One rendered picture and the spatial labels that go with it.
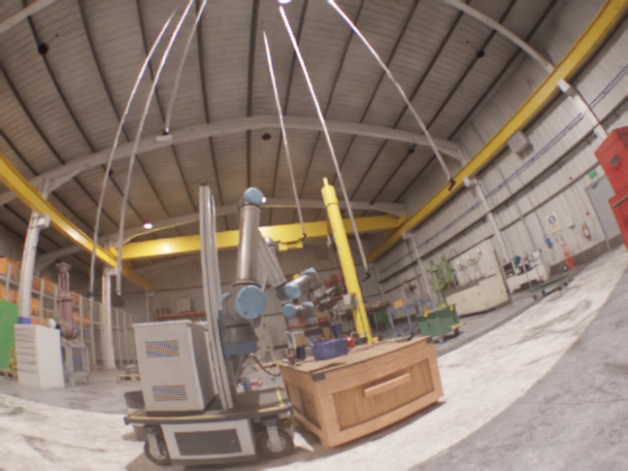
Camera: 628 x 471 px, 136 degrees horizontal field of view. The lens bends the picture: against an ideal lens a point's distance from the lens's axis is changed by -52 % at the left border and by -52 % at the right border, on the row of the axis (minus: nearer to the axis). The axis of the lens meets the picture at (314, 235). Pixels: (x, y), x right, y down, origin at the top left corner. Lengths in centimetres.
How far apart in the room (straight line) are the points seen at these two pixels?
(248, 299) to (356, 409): 82
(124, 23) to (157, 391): 807
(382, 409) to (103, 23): 901
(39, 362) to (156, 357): 437
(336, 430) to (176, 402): 84
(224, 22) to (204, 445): 846
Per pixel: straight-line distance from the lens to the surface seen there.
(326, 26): 876
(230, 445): 148
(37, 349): 571
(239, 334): 139
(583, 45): 1071
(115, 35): 859
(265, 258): 157
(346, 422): 151
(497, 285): 720
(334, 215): 626
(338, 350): 193
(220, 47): 864
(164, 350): 153
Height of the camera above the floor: 67
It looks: 21 degrees up
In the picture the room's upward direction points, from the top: 13 degrees counter-clockwise
